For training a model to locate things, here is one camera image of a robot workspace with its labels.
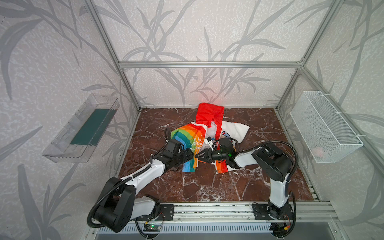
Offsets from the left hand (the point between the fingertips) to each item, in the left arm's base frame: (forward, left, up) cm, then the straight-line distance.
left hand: (191, 152), depth 87 cm
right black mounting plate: (-31, -36, +4) cm, 47 cm away
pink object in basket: (-6, -63, +15) cm, 65 cm away
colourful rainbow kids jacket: (+26, -11, -7) cm, 29 cm away
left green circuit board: (-36, +18, -8) cm, 41 cm away
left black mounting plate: (-30, +12, -6) cm, 33 cm away
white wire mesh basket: (-7, -58, +28) cm, 65 cm away
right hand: (-2, -4, +1) cm, 4 cm away
